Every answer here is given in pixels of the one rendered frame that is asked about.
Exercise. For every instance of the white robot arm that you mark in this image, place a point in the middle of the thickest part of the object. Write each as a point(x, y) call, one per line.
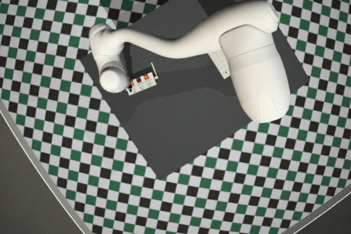
point(258, 76)

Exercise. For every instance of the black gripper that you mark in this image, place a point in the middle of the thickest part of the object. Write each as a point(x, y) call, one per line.
point(128, 90)

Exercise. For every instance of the white power strip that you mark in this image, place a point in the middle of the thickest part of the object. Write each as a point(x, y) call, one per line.
point(143, 82)

